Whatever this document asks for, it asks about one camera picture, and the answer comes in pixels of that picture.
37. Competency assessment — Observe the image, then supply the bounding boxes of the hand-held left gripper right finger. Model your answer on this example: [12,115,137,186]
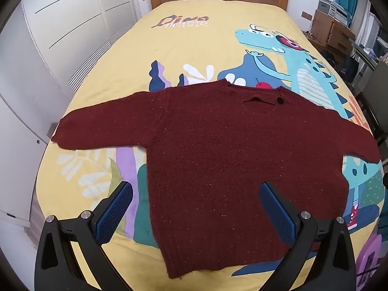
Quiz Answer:
[259,182,356,291]

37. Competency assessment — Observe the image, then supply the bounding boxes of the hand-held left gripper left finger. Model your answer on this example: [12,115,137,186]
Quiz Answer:
[34,181,134,291]

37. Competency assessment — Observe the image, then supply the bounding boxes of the dark red knit sweater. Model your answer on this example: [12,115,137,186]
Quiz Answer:
[51,79,382,279]

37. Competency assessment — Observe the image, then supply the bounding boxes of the grey chair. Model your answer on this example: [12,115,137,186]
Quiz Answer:
[356,61,388,140]

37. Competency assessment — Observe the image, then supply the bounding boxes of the black bag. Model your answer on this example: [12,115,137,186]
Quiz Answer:
[341,55,360,83]

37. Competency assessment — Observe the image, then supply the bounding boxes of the yellow dinosaur print bedsheet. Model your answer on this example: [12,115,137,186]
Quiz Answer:
[29,0,385,291]

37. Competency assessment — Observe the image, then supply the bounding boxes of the brown cardboard box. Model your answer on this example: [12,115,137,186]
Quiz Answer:
[312,9,356,52]

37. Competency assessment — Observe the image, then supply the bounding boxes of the grey printer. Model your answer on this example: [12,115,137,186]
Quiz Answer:
[318,0,352,25]

